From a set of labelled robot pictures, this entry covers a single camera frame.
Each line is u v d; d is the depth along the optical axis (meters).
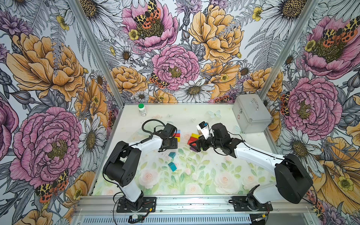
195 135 0.99
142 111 1.10
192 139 0.99
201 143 0.75
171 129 0.76
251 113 0.98
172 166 0.87
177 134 0.80
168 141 0.71
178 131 1.05
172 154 0.92
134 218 0.73
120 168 0.46
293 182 0.43
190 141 0.99
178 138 1.02
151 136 0.64
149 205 0.74
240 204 0.73
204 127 0.75
